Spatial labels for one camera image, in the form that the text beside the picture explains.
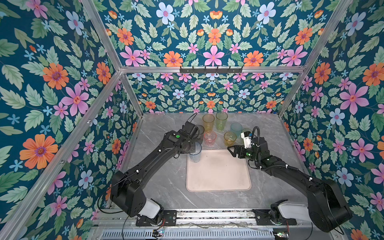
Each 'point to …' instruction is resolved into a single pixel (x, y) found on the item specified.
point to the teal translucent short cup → (236, 128)
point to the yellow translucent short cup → (229, 138)
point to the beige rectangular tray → (218, 171)
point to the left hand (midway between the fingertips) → (192, 145)
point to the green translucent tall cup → (221, 118)
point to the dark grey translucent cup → (199, 138)
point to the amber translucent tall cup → (208, 122)
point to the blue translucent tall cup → (196, 157)
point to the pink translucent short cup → (209, 137)
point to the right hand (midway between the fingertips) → (233, 146)
